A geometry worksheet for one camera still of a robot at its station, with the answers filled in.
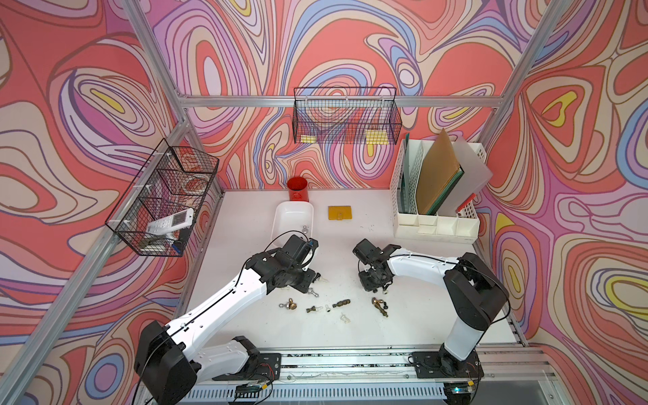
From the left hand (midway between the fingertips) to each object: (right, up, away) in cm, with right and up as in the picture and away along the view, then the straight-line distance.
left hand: (310, 278), depth 78 cm
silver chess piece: (0, -7, +9) cm, 12 cm away
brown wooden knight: (+10, -11, +8) cm, 17 cm away
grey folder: (+56, +34, +6) cm, 66 cm away
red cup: (-8, +31, +30) cm, 44 cm away
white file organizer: (+62, +14, +25) cm, 68 cm away
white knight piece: (+12, -15, +4) cm, 20 cm away
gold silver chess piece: (-7, -11, +6) cm, 14 cm away
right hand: (+22, -7, +12) cm, 26 cm away
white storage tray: (-10, +18, +29) cm, 36 cm away
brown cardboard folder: (+50, +37, +22) cm, 66 cm away
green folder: (+36, +30, +21) cm, 51 cm away
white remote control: (-38, +18, -9) cm, 43 cm away
